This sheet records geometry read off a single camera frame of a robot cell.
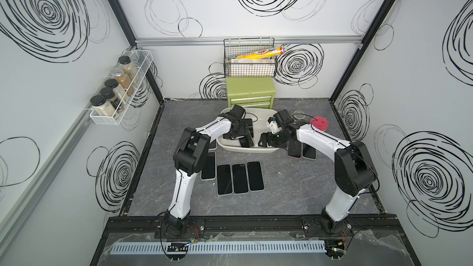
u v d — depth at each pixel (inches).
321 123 40.5
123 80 27.8
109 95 24.9
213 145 37.8
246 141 40.8
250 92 39.4
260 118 42.4
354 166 18.8
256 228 29.6
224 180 34.1
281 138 30.1
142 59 37.8
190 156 21.9
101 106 24.0
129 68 29.7
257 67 34.1
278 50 33.3
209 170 35.1
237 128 35.6
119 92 27.0
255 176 34.1
